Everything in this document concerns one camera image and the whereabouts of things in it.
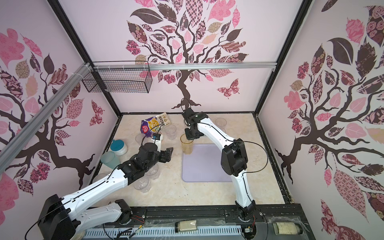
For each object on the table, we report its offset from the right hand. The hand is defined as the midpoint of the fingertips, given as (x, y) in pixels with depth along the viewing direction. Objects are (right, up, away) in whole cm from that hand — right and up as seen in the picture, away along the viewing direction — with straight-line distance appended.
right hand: (192, 135), depth 91 cm
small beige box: (-3, -41, -23) cm, 47 cm away
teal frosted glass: (-51, -15, -1) cm, 53 cm away
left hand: (-14, -8, -11) cm, 19 cm away
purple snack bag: (-33, +6, +19) cm, 39 cm away
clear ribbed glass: (-28, -28, -8) cm, 41 cm away
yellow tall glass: (-3, -6, -1) cm, 7 cm away
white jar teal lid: (-47, -8, +1) cm, 47 cm away
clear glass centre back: (-16, +2, +13) cm, 21 cm away
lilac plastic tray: (+8, -19, +3) cm, 21 cm away
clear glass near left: (-35, -3, +7) cm, 35 cm away
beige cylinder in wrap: (+45, -42, -24) cm, 66 cm away
